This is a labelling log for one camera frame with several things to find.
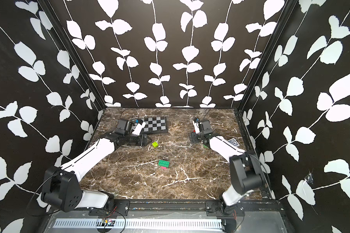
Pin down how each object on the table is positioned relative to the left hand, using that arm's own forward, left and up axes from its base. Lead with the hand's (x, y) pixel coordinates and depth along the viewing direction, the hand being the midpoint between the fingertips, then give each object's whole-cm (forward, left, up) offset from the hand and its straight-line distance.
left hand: (148, 137), depth 84 cm
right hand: (+6, -27, -4) cm, 29 cm away
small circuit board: (-39, +20, -15) cm, 46 cm away
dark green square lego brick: (+1, -37, -15) cm, 40 cm away
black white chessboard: (+20, -1, -13) cm, 24 cm away
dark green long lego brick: (-12, -8, -11) cm, 18 cm away
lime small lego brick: (+4, -2, -14) cm, 15 cm away
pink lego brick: (-13, -8, -15) cm, 21 cm away
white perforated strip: (-41, +4, -15) cm, 44 cm away
